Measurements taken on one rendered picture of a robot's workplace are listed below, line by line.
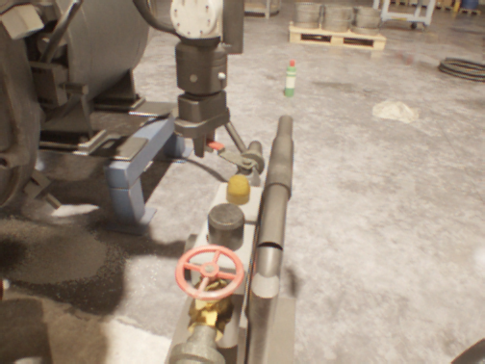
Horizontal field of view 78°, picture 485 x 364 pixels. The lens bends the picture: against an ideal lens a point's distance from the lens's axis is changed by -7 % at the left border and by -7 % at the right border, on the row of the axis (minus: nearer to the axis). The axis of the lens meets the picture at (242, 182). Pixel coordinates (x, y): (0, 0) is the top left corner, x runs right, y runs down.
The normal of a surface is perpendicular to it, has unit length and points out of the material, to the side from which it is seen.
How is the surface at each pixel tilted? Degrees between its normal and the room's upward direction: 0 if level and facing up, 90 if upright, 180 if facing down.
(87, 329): 0
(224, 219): 0
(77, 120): 90
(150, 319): 0
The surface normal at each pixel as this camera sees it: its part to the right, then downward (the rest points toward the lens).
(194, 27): -0.07, 0.56
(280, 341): 0.04, -0.82
